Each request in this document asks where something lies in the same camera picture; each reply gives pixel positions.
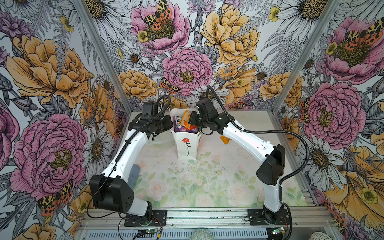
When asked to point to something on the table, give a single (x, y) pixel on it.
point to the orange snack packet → (184, 120)
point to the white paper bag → (187, 143)
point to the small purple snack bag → (178, 128)
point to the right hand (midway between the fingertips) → (189, 122)
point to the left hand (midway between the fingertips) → (172, 127)
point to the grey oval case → (133, 175)
